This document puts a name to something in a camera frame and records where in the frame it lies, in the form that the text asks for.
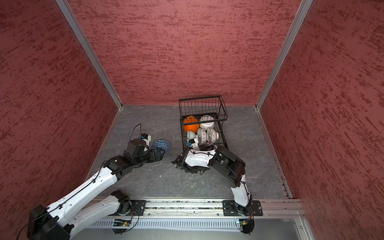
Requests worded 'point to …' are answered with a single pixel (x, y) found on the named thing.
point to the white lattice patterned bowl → (212, 136)
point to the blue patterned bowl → (164, 145)
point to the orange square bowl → (194, 127)
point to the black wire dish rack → (202, 109)
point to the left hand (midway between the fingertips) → (158, 155)
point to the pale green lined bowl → (191, 135)
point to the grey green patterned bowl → (202, 136)
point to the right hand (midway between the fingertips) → (213, 150)
